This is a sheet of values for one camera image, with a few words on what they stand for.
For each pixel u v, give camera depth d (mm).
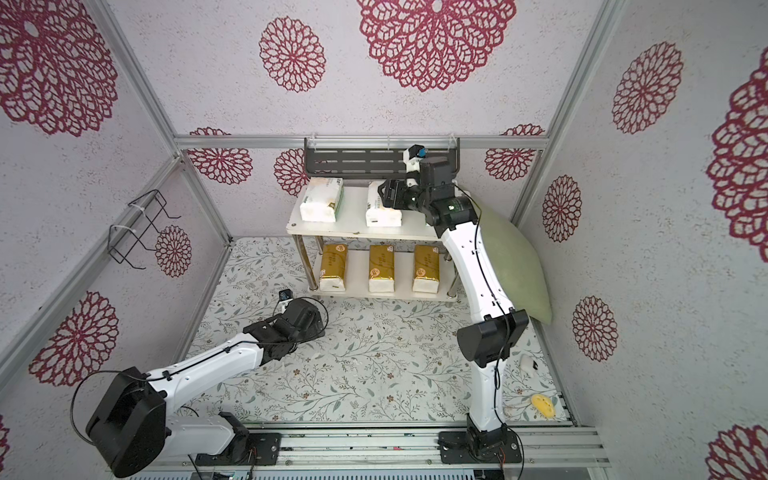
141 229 793
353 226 765
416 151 658
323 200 741
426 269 939
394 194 674
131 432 404
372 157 927
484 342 584
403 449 750
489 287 506
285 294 761
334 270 947
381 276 920
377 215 733
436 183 572
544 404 790
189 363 485
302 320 664
